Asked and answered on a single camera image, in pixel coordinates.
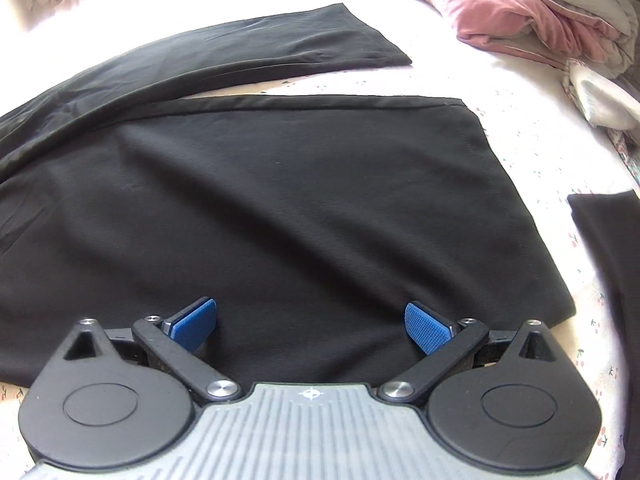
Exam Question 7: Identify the black pants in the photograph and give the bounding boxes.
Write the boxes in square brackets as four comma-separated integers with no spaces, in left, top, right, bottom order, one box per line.
[1,4,575,387]

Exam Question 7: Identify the white cloth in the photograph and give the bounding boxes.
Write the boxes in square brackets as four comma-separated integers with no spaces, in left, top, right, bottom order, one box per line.
[562,58,639,132]

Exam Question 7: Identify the pink quilt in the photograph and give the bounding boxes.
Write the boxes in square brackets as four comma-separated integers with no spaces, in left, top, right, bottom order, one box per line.
[424,0,622,77]

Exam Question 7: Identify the cherry print cloth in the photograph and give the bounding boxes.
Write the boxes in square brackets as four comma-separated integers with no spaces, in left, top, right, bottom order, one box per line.
[1,0,636,479]

